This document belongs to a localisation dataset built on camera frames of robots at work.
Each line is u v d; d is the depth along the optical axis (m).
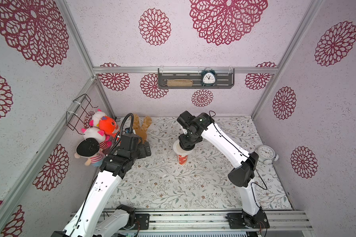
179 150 0.80
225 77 0.92
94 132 0.84
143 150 0.65
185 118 0.63
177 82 0.88
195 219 0.76
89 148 0.76
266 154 0.95
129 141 0.52
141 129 1.03
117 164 0.48
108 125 0.86
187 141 0.70
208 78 0.90
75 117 0.75
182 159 0.88
